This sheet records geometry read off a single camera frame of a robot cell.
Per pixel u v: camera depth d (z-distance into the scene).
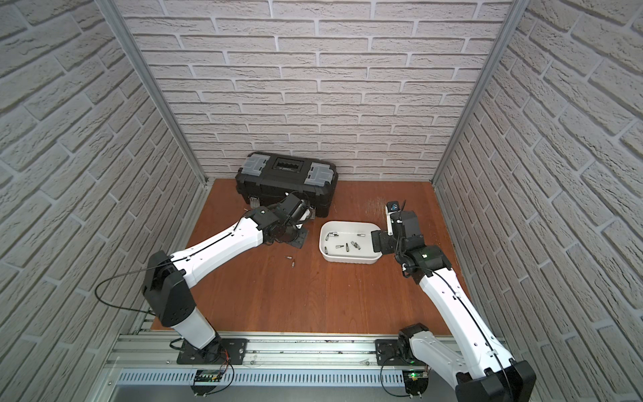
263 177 0.97
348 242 0.98
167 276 0.48
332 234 1.00
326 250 0.95
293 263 0.92
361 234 1.00
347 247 0.97
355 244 0.97
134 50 0.77
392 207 0.66
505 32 0.73
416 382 0.69
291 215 0.63
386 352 0.74
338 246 0.97
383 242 0.67
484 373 0.38
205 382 0.71
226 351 0.73
